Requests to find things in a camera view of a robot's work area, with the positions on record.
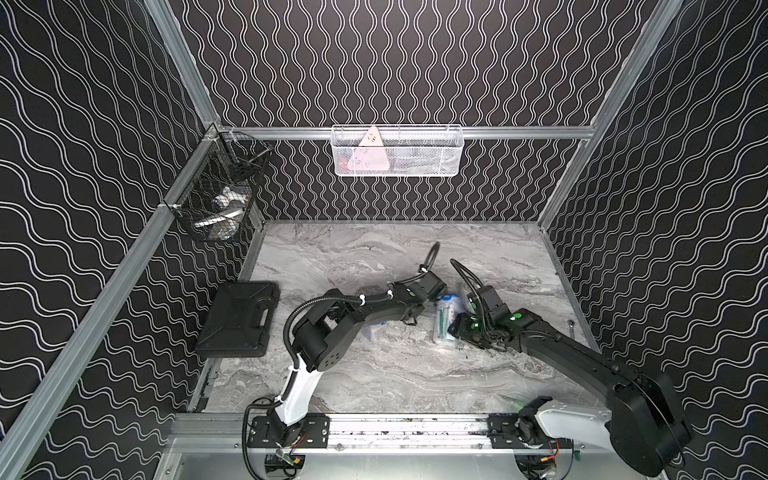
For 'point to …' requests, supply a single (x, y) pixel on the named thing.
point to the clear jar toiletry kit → (446, 308)
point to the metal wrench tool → (571, 325)
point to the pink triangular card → (370, 154)
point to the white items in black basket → (227, 208)
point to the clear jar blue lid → (375, 330)
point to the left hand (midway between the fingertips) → (423, 297)
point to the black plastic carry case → (239, 322)
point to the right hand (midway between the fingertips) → (455, 331)
